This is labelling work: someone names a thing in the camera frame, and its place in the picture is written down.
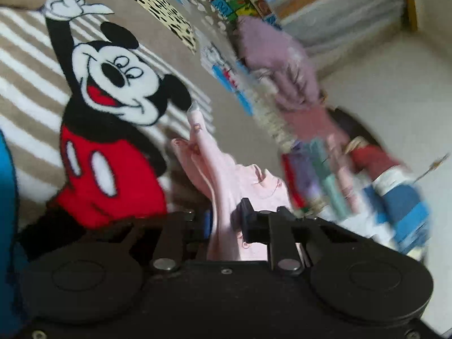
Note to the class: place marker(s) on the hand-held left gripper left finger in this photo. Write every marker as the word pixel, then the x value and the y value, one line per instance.
pixel 206 224

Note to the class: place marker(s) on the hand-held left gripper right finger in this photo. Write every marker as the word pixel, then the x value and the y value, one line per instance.
pixel 252 226

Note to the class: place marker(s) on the pink printed garment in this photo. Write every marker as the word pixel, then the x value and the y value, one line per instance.
pixel 226 183

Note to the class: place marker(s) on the red folded garment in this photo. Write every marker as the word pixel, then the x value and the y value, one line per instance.
pixel 291 180

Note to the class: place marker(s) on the teal folded garment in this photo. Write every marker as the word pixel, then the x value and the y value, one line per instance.
pixel 330 183

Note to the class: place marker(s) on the pink folded garment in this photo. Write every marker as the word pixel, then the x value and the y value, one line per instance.
pixel 344 180

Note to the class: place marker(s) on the pink pillow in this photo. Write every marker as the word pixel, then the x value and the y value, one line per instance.
pixel 310 123

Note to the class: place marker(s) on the dark headboard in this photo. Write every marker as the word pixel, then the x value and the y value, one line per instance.
pixel 356 127

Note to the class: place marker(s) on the red blue white quilt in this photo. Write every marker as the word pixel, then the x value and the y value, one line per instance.
pixel 395 190

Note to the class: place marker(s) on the cartoon mouse printed blanket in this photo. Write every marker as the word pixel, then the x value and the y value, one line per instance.
pixel 106 113

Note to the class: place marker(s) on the purple quilt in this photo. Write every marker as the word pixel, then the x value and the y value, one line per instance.
pixel 279 60

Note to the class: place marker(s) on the grey curtain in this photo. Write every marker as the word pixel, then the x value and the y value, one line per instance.
pixel 346 17

